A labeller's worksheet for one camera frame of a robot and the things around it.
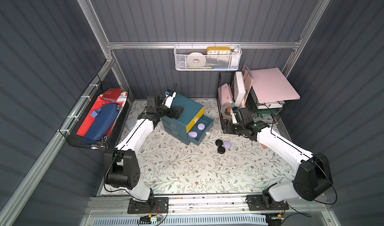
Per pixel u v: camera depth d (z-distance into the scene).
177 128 0.86
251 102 1.03
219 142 0.96
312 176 0.42
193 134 0.88
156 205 0.73
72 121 0.62
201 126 0.92
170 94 0.75
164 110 0.74
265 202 0.66
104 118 0.69
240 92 0.89
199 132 0.92
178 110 0.77
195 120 0.84
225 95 1.07
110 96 0.80
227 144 0.94
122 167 0.44
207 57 0.89
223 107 1.00
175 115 0.79
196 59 0.83
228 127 0.75
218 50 0.87
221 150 0.90
